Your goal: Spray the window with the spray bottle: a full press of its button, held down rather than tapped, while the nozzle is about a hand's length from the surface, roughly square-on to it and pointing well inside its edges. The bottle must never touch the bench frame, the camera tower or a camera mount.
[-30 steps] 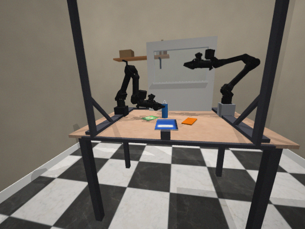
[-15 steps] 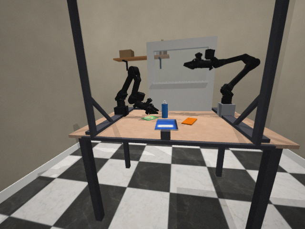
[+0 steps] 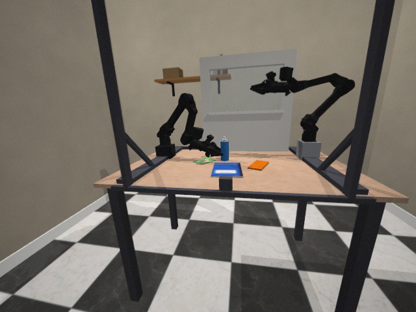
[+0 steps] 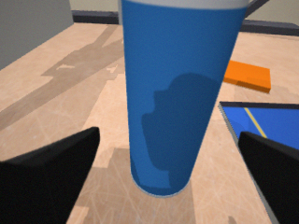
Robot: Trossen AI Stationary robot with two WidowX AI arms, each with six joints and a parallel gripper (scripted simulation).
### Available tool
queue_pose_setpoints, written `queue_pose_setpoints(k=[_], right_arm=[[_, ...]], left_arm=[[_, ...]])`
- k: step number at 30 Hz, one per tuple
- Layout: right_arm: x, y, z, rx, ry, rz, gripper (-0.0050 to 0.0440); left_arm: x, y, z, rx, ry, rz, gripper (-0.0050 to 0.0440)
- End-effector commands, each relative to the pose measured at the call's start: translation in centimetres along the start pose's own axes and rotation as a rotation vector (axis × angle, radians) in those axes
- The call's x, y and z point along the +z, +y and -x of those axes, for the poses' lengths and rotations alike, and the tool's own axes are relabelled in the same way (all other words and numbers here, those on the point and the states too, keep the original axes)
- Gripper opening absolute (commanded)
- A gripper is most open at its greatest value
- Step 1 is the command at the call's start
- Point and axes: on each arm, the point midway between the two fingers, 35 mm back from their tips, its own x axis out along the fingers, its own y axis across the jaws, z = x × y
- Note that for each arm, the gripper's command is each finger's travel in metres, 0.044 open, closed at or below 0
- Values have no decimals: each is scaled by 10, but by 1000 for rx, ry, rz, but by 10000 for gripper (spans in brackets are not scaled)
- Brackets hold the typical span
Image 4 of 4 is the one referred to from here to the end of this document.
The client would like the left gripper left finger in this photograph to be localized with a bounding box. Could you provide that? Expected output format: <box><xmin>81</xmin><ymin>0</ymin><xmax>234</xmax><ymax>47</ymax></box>
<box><xmin>0</xmin><ymin>126</ymin><xmax>100</xmax><ymax>224</ymax></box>

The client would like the blue notebook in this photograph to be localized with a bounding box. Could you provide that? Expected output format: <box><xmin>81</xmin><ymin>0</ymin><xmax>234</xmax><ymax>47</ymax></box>
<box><xmin>218</xmin><ymin>101</ymin><xmax>299</xmax><ymax>224</ymax></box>

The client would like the orange rectangular block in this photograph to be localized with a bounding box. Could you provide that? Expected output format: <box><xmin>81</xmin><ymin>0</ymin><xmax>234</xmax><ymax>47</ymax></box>
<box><xmin>223</xmin><ymin>61</ymin><xmax>271</xmax><ymax>93</ymax></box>

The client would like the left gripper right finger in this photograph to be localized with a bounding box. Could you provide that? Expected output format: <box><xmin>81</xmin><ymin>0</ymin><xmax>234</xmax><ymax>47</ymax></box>
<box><xmin>238</xmin><ymin>131</ymin><xmax>299</xmax><ymax>224</ymax></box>

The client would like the grey wall panel with window opening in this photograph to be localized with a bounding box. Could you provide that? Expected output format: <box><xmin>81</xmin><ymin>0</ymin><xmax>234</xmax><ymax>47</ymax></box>
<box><xmin>0</xmin><ymin>0</ymin><xmax>74</xmax><ymax>71</ymax></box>

